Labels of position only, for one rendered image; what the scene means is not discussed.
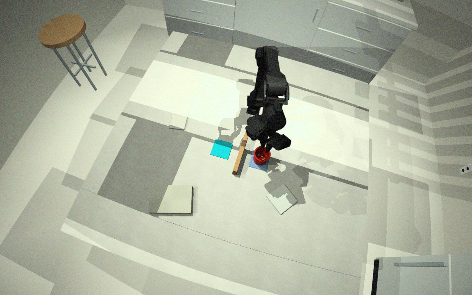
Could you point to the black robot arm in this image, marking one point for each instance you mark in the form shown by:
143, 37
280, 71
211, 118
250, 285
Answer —
270, 83

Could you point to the light wooden beam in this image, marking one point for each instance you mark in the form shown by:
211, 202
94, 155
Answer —
240, 154

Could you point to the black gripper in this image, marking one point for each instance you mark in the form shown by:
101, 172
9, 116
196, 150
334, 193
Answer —
275, 140

